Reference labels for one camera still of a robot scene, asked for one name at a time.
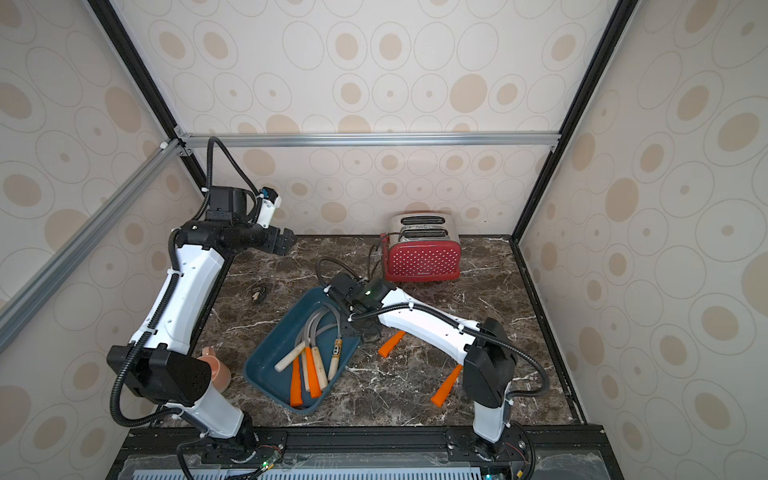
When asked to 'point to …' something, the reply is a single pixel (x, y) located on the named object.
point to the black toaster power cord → (369, 258)
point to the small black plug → (259, 295)
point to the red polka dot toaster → (421, 246)
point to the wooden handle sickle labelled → (335, 362)
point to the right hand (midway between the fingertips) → (361, 325)
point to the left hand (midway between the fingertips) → (286, 228)
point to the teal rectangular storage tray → (281, 343)
